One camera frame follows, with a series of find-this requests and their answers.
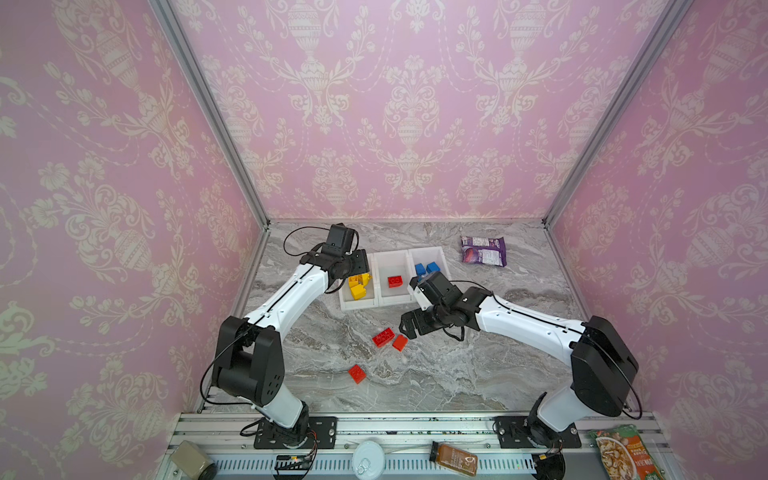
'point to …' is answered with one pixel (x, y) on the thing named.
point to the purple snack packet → (491, 251)
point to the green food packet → (624, 454)
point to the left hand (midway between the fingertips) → (360, 262)
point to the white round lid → (368, 460)
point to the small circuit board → (292, 462)
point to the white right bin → (425, 256)
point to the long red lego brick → (383, 337)
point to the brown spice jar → (454, 458)
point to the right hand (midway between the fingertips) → (413, 323)
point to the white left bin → (371, 300)
